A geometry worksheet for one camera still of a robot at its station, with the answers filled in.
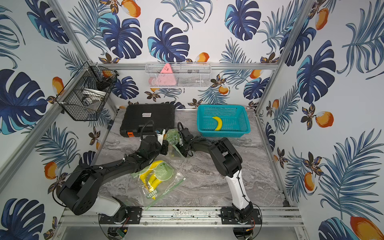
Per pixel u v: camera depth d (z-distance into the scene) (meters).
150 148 0.69
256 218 0.73
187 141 0.81
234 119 1.16
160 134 0.78
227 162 0.56
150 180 0.84
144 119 1.06
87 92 0.78
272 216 0.76
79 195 0.43
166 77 0.90
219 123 1.10
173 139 0.92
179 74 0.93
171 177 0.84
